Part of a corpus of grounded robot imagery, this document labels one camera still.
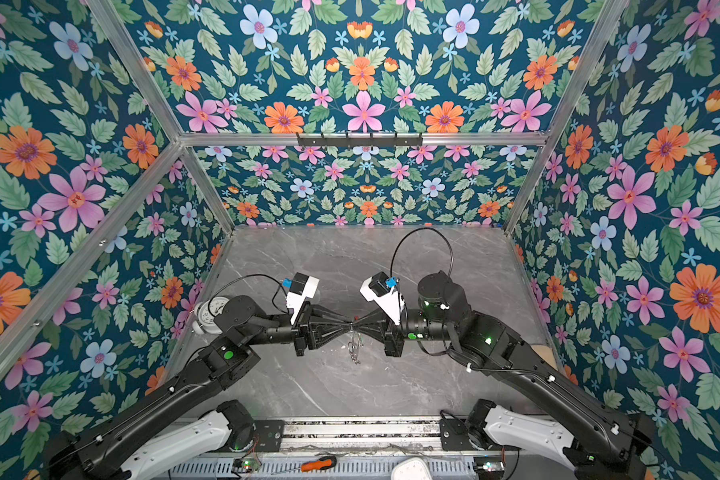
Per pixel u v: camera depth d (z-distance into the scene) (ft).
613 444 1.24
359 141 3.04
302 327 1.74
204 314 2.98
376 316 1.81
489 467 2.31
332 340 1.85
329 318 1.88
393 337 1.59
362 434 2.46
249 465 2.30
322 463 2.26
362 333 1.83
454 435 2.41
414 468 2.19
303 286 1.71
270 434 2.42
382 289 1.57
